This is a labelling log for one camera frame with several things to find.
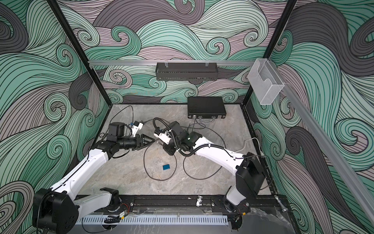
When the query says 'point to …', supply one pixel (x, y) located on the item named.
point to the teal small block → (166, 166)
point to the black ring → (102, 134)
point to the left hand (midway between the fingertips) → (152, 141)
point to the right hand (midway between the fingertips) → (162, 145)
